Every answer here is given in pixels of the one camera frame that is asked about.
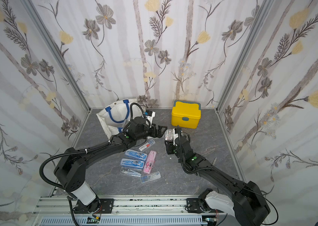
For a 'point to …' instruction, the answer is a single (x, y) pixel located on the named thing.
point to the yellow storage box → (186, 115)
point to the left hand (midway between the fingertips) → (163, 125)
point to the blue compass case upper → (136, 154)
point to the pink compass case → (150, 157)
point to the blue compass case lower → (131, 163)
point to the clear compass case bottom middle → (150, 177)
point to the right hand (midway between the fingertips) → (169, 140)
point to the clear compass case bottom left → (131, 172)
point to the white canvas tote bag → (115, 117)
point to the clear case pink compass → (169, 135)
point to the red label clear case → (148, 144)
